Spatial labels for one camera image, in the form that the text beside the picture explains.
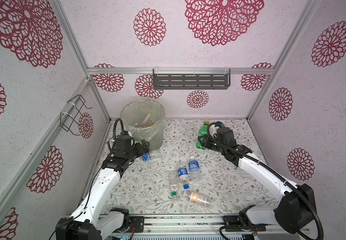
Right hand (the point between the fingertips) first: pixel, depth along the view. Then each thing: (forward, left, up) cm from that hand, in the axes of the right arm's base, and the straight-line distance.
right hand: (200, 137), depth 81 cm
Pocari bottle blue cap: (-13, +9, -16) cm, 23 cm away
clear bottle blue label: (0, +29, -18) cm, 34 cm away
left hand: (-5, +30, -2) cm, 31 cm away
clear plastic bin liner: (+20, +35, -4) cm, 41 cm away
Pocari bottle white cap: (-10, +2, -17) cm, 20 cm away
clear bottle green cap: (-15, +14, -23) cm, 31 cm away
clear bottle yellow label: (-27, +1, -18) cm, 32 cm away
